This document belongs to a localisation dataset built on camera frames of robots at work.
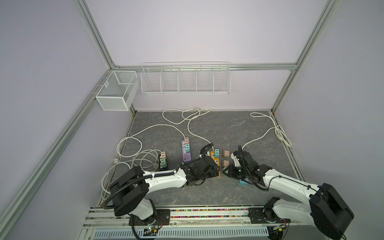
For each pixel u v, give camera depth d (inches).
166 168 33.0
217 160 35.5
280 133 41.5
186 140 37.4
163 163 33.5
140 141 40.0
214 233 62.1
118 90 39.2
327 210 16.2
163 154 35.0
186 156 36.0
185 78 40.9
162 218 28.9
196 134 41.7
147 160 36.4
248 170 25.8
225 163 35.1
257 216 28.3
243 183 28.2
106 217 29.7
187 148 36.1
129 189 17.1
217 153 35.0
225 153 36.9
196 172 24.8
